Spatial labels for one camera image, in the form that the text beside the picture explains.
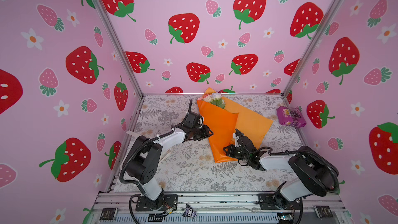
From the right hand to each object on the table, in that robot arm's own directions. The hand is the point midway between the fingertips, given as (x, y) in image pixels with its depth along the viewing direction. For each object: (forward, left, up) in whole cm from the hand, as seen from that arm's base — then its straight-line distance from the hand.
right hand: (221, 148), depth 89 cm
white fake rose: (+37, +12, +4) cm, 39 cm away
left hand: (+6, +6, +6) cm, 10 cm away
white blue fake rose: (+36, +6, +4) cm, 36 cm away
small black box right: (-25, -48, -3) cm, 54 cm away
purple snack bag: (+28, -44, +1) cm, 52 cm away
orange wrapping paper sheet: (+24, 0, -3) cm, 24 cm away
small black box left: (-38, +50, -1) cm, 63 cm away
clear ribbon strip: (+5, +59, -3) cm, 59 cm away
